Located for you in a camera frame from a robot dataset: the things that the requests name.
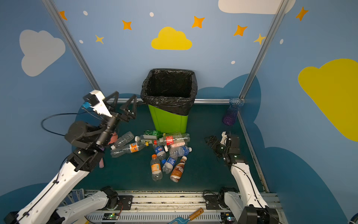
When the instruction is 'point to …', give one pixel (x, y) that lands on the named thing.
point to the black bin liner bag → (172, 90)
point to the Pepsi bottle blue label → (159, 150)
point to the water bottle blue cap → (168, 167)
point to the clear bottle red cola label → (170, 139)
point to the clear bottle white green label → (146, 138)
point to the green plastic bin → (167, 122)
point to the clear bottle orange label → (155, 167)
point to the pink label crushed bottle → (177, 143)
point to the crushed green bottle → (153, 132)
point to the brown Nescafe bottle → (177, 170)
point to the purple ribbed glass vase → (230, 117)
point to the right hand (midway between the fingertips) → (210, 141)
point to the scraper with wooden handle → (182, 221)
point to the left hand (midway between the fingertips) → (128, 94)
